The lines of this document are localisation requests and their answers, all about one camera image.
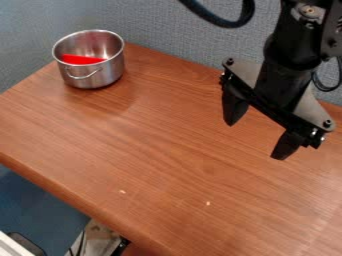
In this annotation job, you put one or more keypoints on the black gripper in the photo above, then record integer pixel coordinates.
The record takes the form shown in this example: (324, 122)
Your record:
(304, 119)

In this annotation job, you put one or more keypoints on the metal pot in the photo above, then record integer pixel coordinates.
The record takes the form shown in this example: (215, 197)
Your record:
(93, 43)

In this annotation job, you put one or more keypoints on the red object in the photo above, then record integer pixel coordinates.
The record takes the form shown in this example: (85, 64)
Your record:
(80, 60)

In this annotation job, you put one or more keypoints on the white black object corner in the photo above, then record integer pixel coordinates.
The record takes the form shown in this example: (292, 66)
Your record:
(17, 246)

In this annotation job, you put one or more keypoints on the table leg frame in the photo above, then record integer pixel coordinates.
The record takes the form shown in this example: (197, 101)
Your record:
(97, 241)

